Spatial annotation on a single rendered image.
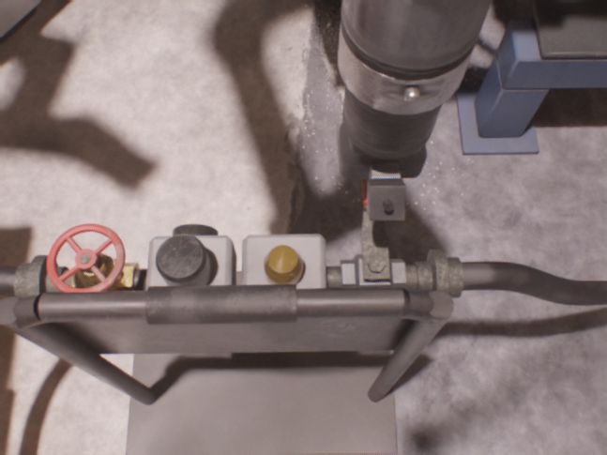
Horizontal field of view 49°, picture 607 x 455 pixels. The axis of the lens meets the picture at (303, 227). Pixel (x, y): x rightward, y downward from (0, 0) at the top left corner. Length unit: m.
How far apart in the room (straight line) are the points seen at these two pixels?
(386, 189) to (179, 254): 0.20
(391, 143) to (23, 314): 0.32
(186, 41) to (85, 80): 0.21
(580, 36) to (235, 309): 0.76
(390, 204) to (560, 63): 0.61
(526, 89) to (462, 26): 0.76
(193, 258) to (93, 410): 0.56
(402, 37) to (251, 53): 0.97
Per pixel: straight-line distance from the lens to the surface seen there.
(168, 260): 0.62
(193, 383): 1.10
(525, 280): 0.71
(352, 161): 0.57
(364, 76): 0.44
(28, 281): 0.70
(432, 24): 0.39
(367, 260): 0.65
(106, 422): 1.13
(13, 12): 1.42
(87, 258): 0.64
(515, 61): 1.09
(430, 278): 0.68
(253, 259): 0.66
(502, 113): 1.21
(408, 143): 0.52
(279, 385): 1.08
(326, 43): 1.36
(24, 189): 1.29
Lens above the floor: 1.08
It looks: 68 degrees down
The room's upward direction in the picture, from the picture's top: straight up
